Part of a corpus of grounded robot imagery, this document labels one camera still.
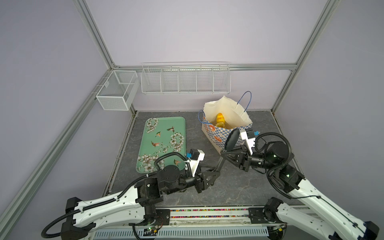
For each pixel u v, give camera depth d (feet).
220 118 3.39
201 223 2.42
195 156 1.66
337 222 1.34
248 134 1.67
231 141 1.75
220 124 3.24
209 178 1.81
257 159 1.70
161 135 3.48
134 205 1.48
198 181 1.63
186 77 3.24
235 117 3.07
